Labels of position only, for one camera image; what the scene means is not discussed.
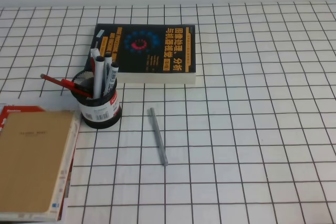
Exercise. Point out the white marker with black cap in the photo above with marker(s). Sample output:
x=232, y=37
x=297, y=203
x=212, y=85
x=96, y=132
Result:
x=112, y=73

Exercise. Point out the grey pen on table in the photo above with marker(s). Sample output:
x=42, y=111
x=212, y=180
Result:
x=158, y=138

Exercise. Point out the black mesh pen holder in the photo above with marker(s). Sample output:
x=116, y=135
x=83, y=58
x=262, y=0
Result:
x=100, y=113

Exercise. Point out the white and red pen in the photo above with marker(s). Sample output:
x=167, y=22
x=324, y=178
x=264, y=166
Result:
x=94, y=53

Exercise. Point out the red pen in holder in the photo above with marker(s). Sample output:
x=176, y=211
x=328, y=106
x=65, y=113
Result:
x=76, y=88

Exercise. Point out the black textbook with orange text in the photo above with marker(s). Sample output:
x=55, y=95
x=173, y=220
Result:
x=155, y=54

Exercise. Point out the white marker black cap middle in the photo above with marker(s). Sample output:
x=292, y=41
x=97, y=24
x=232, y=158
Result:
x=107, y=64

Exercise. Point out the tall white marker black cap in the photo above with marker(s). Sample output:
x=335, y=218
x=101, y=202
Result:
x=98, y=78

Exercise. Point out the brown kraft notebook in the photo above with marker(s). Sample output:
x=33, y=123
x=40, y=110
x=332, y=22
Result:
x=31, y=161

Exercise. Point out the red and white book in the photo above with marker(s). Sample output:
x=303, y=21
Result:
x=65, y=171

